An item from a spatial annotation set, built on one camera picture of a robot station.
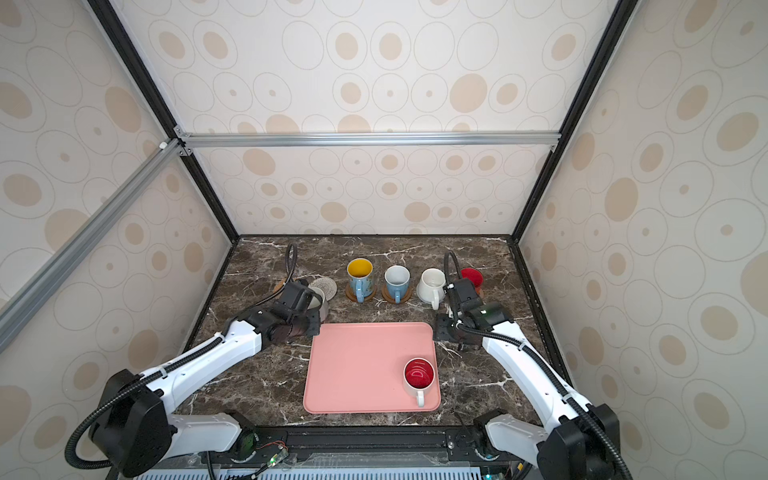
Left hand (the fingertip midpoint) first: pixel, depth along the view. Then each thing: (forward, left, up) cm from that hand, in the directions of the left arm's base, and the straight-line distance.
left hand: (324, 317), depth 84 cm
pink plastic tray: (-11, -10, -9) cm, 18 cm away
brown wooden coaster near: (+14, -5, -10) cm, 18 cm away
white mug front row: (-5, -2, +17) cm, 18 cm away
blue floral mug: (+16, -21, -5) cm, 27 cm away
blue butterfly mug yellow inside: (+17, -9, -2) cm, 19 cm away
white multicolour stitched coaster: (+18, +3, -11) cm, 21 cm away
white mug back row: (+13, -32, -4) cm, 35 cm away
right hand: (-4, -34, 0) cm, 34 cm away
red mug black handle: (+18, -46, -5) cm, 50 cm away
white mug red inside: (-14, -27, -10) cm, 32 cm away
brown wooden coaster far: (+9, -22, -5) cm, 25 cm away
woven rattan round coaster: (+19, +21, -12) cm, 31 cm away
